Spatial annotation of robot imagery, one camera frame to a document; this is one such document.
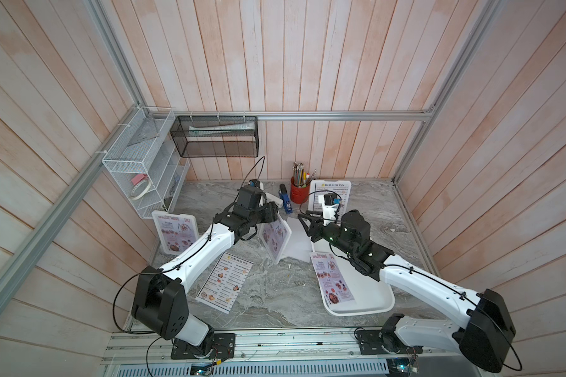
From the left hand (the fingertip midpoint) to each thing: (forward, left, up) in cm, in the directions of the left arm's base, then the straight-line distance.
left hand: (271, 211), depth 84 cm
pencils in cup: (+24, -13, -7) cm, 28 cm away
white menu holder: (-3, -3, 0) cm, 5 cm away
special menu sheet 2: (-22, -23, -16) cm, 36 cm away
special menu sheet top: (-5, +35, -7) cm, 36 cm away
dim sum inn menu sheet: (-20, +18, -19) cm, 33 cm away
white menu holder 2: (-1, +42, -1) cm, 42 cm away
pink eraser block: (+8, +47, +9) cm, 49 cm away
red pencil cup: (+22, -12, -16) cm, 30 cm away
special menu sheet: (-6, -2, -6) cm, 9 cm away
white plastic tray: (-25, -36, -17) cm, 47 cm away
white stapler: (+21, +1, -17) cm, 27 cm away
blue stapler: (+22, -5, -16) cm, 28 cm away
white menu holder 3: (+13, -28, -1) cm, 31 cm away
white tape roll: (+4, +46, +7) cm, 47 cm away
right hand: (-6, -10, +7) cm, 14 cm away
